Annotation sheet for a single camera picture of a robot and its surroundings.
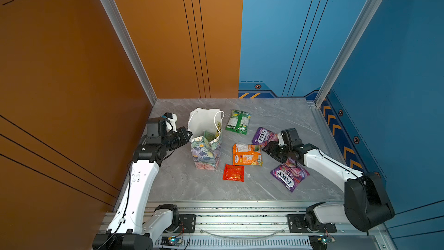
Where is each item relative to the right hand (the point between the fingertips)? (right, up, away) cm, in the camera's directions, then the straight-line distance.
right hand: (264, 151), depth 87 cm
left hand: (-34, +11, -12) cm, 38 cm away
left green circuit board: (-42, -34, -17) cm, 56 cm away
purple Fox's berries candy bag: (+12, -11, -3) cm, 17 cm away
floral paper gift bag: (-31, +11, +8) cm, 34 cm away
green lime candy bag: (-12, +15, +18) cm, 26 cm away
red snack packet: (-15, -11, 0) cm, 19 cm away
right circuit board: (+19, -34, -18) cm, 42 cm away
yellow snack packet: (-24, +12, +18) cm, 32 cm away
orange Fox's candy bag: (-8, -3, +4) cm, 10 cm away
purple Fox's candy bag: (+2, +6, +12) cm, 14 cm away
